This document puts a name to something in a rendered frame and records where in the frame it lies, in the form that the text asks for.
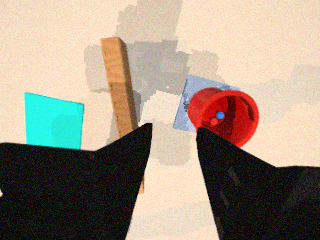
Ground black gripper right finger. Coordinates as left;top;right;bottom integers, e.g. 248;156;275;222
196;127;320;240

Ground tan wooden bar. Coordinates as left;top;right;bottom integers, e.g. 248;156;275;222
100;37;138;138

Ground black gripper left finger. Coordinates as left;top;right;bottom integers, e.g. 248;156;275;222
0;123;153;240

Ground red cup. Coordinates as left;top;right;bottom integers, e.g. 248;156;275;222
188;87;259;147

